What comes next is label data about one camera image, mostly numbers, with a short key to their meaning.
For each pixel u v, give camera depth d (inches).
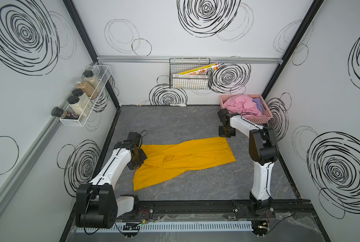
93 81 29.6
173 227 37.8
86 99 27.7
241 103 42.7
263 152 21.8
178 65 37.0
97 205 15.9
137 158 27.8
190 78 34.2
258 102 45.0
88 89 28.5
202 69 35.0
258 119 41.4
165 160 35.5
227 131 33.6
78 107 25.7
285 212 29.0
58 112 23.3
